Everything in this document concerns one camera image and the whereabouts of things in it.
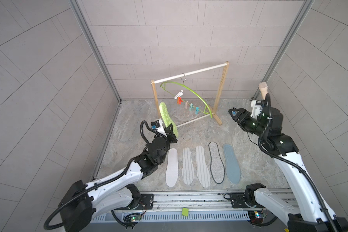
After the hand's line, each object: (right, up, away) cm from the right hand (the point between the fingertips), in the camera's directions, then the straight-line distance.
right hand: (229, 113), depth 68 cm
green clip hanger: (-24, +7, +19) cm, 31 cm away
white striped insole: (-19, -34, +13) cm, 41 cm away
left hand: (-26, -6, +6) cm, 27 cm away
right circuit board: (+13, -49, 0) cm, 51 cm away
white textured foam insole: (-28, -32, +15) cm, 45 cm away
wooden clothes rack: (+2, +7, +28) cm, 29 cm away
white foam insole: (-30, -2, +1) cm, 30 cm away
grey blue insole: (+7, -31, +15) cm, 36 cm away
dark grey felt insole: (-2, -31, +15) cm, 35 cm away
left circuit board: (-45, -48, -2) cm, 66 cm away
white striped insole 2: (-11, -34, +13) cm, 38 cm away
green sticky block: (-21, -46, 0) cm, 51 cm away
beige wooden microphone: (+26, +15, +17) cm, 35 cm away
